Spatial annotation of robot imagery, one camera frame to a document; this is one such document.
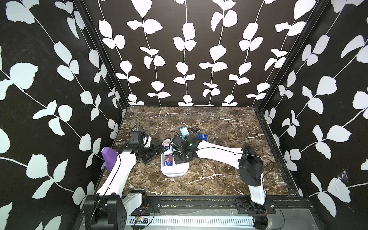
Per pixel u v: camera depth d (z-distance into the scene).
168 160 0.88
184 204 0.75
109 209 0.39
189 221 0.70
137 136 0.65
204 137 0.99
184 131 1.03
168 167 0.86
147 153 0.69
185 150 0.61
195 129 1.04
